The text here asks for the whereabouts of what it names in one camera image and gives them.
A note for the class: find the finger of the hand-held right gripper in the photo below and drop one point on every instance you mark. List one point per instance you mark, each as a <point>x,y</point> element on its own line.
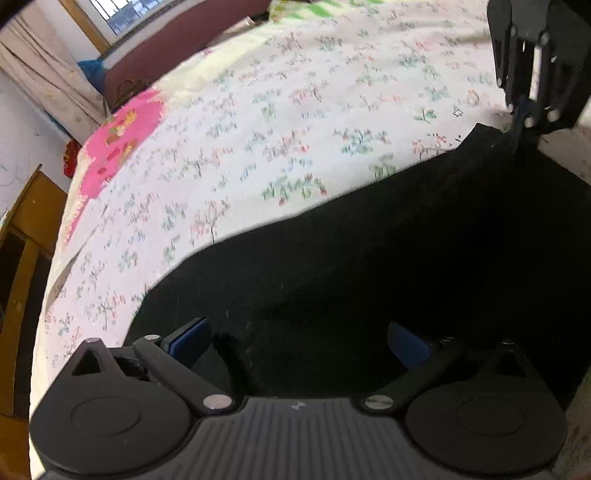
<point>521,117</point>

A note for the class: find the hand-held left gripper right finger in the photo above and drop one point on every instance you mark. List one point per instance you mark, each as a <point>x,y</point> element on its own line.
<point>406,345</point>

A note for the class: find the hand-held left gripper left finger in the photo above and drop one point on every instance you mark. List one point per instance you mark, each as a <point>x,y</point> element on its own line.
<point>189,340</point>

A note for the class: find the black pants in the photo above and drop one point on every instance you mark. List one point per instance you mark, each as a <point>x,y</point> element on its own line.
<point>369,254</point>

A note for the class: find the red bag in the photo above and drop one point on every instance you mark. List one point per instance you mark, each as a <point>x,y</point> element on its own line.
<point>72,159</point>

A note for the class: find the white floral bed sheet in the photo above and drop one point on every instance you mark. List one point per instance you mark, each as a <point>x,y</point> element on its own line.
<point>277,138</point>

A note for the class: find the brown handbag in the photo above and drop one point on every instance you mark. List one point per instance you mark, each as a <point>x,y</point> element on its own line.
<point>131,90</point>

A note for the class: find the blue plastic bag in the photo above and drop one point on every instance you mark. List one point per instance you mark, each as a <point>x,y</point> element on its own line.
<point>92,74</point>

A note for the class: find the maroon window seat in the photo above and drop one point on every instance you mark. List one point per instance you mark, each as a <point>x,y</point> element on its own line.
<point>184,41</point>

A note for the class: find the beige curtain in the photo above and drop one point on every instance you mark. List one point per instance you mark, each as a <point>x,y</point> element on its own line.
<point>41,74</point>

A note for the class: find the window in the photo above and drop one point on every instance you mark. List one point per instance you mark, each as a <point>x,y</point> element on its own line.
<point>124,14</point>

